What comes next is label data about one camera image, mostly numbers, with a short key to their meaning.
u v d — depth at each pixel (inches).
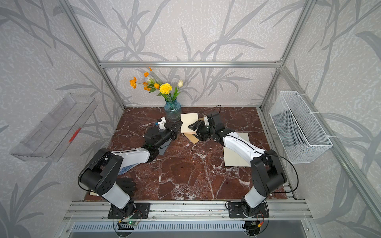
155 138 27.2
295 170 16.9
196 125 29.8
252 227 29.9
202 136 30.2
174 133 30.5
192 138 33.0
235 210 28.7
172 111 41.2
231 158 36.5
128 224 27.7
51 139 26.2
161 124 32.4
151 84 40.1
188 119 34.0
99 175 18.2
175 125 32.4
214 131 26.2
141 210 28.5
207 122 27.8
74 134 25.8
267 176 17.5
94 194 31.0
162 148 30.3
